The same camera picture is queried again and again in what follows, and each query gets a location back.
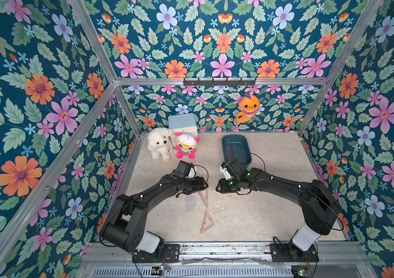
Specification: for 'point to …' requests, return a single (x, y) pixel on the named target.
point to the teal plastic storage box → (236, 147)
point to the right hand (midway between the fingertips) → (219, 186)
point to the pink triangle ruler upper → (205, 199)
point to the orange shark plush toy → (249, 105)
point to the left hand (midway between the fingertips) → (206, 183)
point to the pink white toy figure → (186, 145)
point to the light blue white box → (183, 123)
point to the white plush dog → (159, 143)
